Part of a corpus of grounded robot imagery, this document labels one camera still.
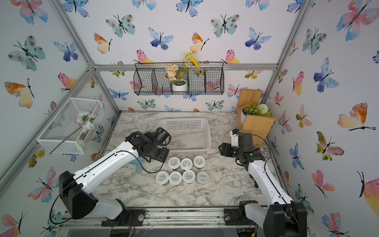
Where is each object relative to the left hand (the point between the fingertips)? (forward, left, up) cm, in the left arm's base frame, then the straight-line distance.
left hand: (162, 153), depth 78 cm
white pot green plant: (+24, -51, +7) cm, 57 cm away
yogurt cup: (-9, +1, -10) cm, 14 cm away
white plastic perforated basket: (+25, -12, -17) cm, 32 cm away
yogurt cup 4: (0, -20, -11) cm, 22 cm away
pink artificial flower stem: (+13, +39, +14) cm, 43 cm away
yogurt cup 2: (0, -5, -10) cm, 11 cm away
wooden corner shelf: (+13, -53, +5) cm, 54 cm away
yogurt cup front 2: (-9, -14, -11) cm, 19 cm away
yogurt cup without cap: (-9, -21, -12) cm, 26 cm away
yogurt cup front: (-9, -6, -10) cm, 15 cm away
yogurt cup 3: (-1, -12, -10) cm, 16 cm away
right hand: (+5, -34, -2) cm, 35 cm away
